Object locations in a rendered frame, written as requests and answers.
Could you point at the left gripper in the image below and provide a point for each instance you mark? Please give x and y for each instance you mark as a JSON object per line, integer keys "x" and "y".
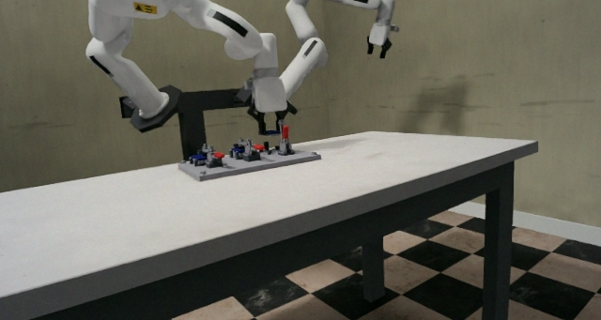
{"x": 379, "y": 34}

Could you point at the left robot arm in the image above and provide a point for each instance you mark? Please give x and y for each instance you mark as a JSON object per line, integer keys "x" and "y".
{"x": 313, "y": 48}

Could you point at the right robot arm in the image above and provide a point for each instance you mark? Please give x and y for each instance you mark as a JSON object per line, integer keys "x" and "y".
{"x": 110, "y": 40}

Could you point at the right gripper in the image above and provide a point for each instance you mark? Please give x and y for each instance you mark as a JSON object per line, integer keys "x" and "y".
{"x": 272, "y": 98}

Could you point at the blue block with white band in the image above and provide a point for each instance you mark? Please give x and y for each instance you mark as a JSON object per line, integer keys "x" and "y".
{"x": 241, "y": 151}

